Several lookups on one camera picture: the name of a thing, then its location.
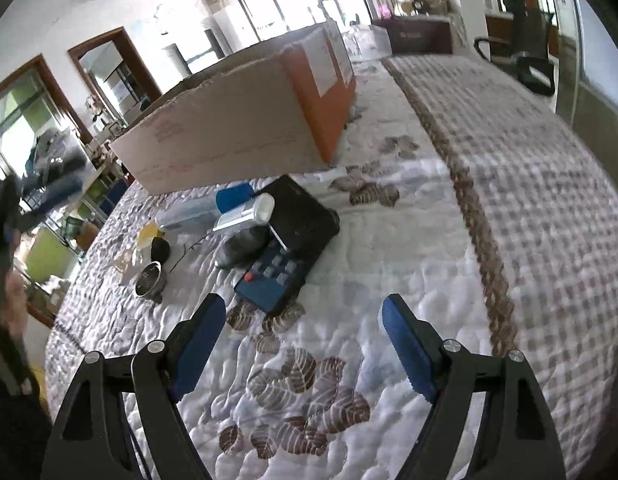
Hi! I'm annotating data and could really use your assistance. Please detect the round metal tin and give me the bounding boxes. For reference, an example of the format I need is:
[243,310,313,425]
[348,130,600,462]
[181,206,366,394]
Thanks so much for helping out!
[133,261,167,302]

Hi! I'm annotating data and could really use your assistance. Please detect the quilted patterned bedspread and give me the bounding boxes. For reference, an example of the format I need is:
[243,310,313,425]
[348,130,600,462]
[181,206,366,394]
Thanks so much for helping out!
[45,56,618,479]

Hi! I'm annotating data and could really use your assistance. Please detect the yellow sponge block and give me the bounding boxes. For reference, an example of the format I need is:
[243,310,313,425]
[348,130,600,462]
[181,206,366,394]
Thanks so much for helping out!
[135,220,164,249]

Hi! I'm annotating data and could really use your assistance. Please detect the blue remote control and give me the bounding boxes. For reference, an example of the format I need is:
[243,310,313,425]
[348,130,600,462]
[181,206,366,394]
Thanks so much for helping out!
[234,240,308,314]

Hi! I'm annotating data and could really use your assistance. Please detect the blue capped clear bottle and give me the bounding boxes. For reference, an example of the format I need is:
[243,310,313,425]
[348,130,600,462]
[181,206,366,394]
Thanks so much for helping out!
[155,182,254,232]

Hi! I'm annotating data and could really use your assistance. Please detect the white tube bottle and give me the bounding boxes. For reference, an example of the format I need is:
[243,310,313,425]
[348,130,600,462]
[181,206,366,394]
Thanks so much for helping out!
[212,193,275,233]

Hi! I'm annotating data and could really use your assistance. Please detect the large cardboard box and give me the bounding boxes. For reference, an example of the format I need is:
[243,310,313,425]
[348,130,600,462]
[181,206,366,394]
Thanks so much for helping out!
[111,20,356,195]

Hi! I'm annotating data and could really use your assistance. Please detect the black office chair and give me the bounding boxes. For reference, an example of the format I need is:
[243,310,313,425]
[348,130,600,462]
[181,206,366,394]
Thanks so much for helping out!
[474,9,556,98]

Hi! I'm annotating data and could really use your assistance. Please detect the dark wooden cabinet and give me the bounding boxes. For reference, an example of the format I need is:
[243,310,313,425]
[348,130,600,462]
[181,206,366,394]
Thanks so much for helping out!
[372,15,453,55]

